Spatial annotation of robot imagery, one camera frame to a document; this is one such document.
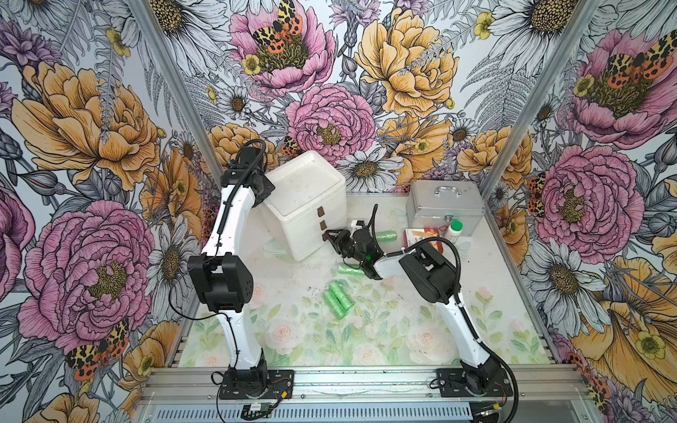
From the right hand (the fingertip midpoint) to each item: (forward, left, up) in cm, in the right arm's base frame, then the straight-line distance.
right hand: (325, 237), depth 101 cm
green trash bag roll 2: (-13, -7, -3) cm, 15 cm away
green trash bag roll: (+2, -24, -3) cm, 24 cm away
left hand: (+2, +19, +18) cm, 26 cm away
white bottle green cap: (0, -48, +2) cm, 48 cm away
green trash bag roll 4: (-24, -4, -3) cm, 24 cm away
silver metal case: (+8, -42, +7) cm, 43 cm away
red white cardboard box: (+2, -34, -4) cm, 34 cm away
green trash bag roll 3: (-24, -4, -3) cm, 24 cm away
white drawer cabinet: (+1, +4, +19) cm, 19 cm away
